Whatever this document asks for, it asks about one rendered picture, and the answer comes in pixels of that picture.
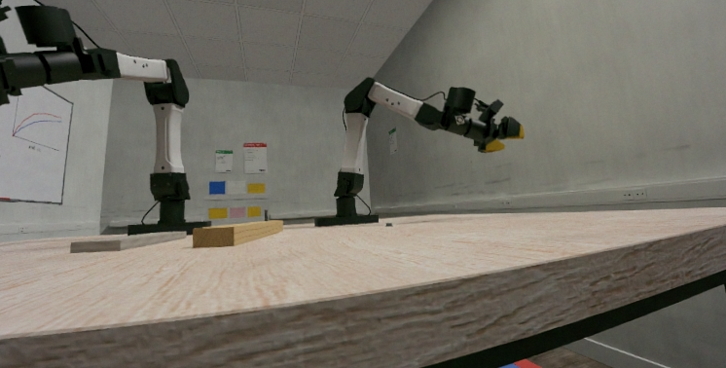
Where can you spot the light wooden beam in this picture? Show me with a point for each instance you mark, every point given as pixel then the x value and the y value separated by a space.
pixel 233 235

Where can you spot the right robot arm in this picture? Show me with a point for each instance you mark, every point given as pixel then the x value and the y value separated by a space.
pixel 51 26

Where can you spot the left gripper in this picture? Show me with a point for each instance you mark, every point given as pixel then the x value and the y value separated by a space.
pixel 507 128

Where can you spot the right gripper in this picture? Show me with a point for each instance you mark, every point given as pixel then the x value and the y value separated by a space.
pixel 27 71

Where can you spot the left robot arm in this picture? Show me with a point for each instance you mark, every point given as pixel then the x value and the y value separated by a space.
pixel 362 100

